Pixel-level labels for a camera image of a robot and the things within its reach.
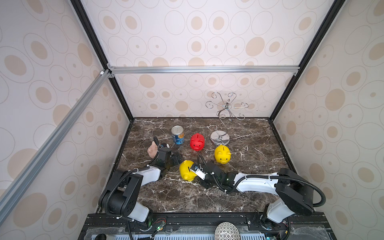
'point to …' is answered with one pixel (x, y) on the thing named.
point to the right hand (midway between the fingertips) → (202, 172)
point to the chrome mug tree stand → (220, 136)
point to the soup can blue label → (178, 134)
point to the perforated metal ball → (227, 231)
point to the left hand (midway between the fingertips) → (182, 155)
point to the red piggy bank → (197, 142)
